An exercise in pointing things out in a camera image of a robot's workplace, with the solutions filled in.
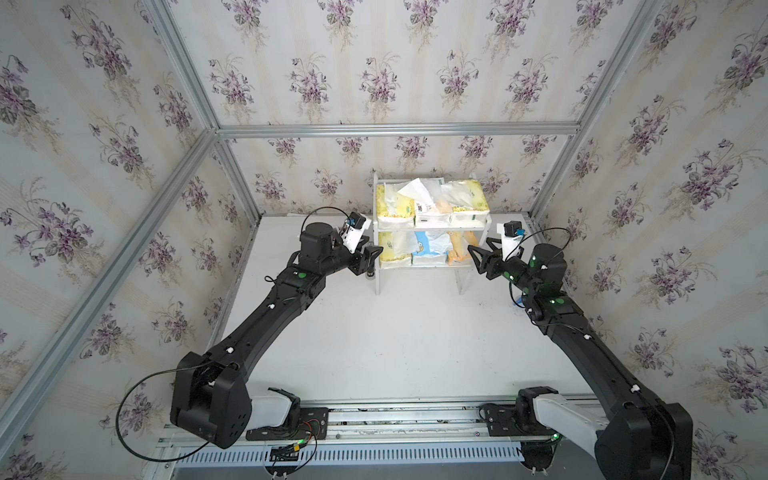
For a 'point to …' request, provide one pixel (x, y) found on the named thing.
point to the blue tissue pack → (424, 255)
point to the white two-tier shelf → (483, 227)
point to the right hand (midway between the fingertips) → (482, 243)
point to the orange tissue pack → (460, 241)
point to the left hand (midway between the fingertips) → (376, 245)
